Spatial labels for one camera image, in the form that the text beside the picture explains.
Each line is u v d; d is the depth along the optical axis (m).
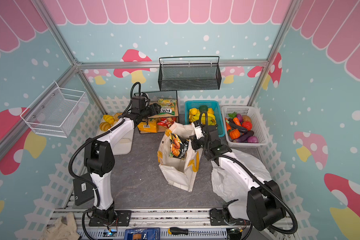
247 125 1.05
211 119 1.03
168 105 0.98
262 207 0.41
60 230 0.71
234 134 1.00
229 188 0.83
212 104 1.17
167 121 1.03
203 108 1.13
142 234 0.66
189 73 0.94
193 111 1.12
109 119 1.13
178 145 0.83
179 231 0.69
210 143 0.62
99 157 0.54
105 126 1.09
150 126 1.00
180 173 0.68
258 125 1.03
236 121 1.09
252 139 0.97
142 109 0.75
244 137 1.01
